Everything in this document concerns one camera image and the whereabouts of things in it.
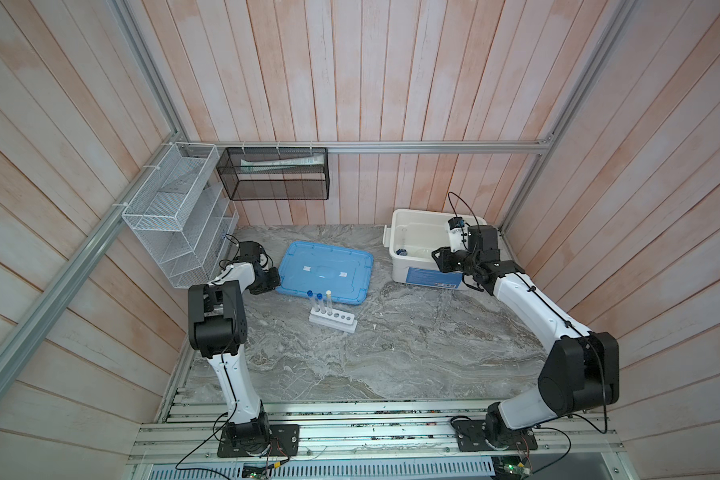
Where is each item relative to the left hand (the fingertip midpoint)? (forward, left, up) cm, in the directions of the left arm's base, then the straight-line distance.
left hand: (276, 285), depth 102 cm
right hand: (0, -52, +19) cm, 55 cm away
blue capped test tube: (-12, -15, +10) cm, 22 cm away
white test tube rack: (-15, -22, +3) cm, 27 cm away
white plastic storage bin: (+21, -50, +2) cm, 54 cm away
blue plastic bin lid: (+8, -9, 0) cm, 12 cm away
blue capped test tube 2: (-13, -17, +10) cm, 24 cm away
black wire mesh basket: (+32, +1, +23) cm, 40 cm away
